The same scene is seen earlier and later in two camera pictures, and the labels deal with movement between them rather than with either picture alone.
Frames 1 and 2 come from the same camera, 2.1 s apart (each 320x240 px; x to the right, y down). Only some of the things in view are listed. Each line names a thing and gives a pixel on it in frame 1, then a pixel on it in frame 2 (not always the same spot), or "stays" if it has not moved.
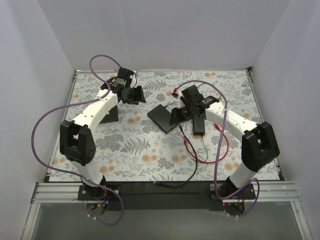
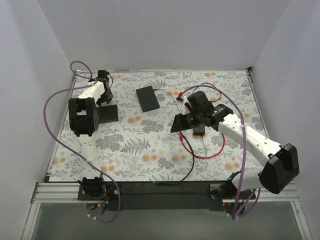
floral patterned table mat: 137,142 stays
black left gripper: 137,93 → 105,97
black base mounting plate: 166,196 stays
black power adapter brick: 198,126 stays
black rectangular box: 161,116 → 147,99
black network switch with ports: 112,116 stays
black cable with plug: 196,169 → 188,140
